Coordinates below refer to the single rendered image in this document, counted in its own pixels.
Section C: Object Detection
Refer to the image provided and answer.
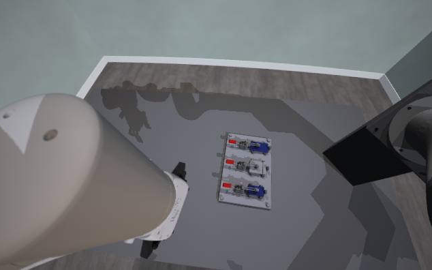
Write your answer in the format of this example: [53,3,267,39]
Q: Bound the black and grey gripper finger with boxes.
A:
[172,162,187,182]
[140,240,160,259]

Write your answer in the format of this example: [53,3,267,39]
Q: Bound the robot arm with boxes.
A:
[0,93,432,270]

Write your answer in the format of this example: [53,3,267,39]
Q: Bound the toggle clamp with red handle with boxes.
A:
[223,183,259,194]
[229,140,260,149]

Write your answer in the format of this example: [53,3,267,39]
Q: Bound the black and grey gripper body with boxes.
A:
[138,171,188,241]

